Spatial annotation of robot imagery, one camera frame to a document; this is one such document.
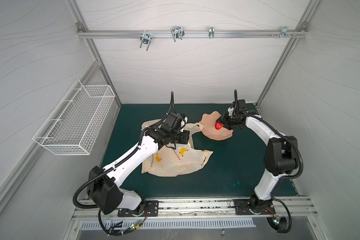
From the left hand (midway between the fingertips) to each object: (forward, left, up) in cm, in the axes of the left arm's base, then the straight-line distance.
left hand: (191, 135), depth 77 cm
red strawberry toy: (+12, -17, -8) cm, 23 cm away
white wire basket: (-3, +55, +10) cm, 56 cm away
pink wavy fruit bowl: (+18, -14, -22) cm, 31 cm away
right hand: (+18, -19, -7) cm, 27 cm away
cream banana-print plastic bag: (-10, +10, -9) cm, 17 cm away
